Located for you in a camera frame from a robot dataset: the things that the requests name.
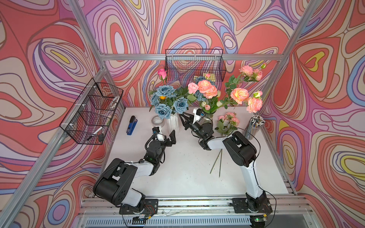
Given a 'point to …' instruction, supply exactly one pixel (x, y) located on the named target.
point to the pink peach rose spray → (235, 121)
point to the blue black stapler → (133, 122)
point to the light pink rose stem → (225, 127)
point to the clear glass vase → (208, 118)
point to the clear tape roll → (156, 121)
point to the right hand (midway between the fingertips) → (179, 116)
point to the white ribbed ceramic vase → (173, 123)
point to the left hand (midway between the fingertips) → (170, 131)
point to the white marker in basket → (95, 133)
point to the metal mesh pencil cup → (255, 122)
